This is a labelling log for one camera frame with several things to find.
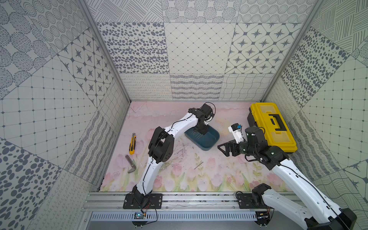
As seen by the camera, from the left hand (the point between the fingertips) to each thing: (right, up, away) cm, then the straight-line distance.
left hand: (204, 128), depth 94 cm
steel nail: (-4, -22, -7) cm, 24 cm away
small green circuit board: (-36, -42, -22) cm, 60 cm away
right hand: (+9, -8, -19) cm, 23 cm away
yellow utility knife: (-48, -12, -1) cm, 49 cm away
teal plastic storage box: (+1, -9, -3) cm, 9 cm away
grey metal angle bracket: (-45, -21, -8) cm, 51 cm away
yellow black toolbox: (+40, +8, -3) cm, 41 cm away
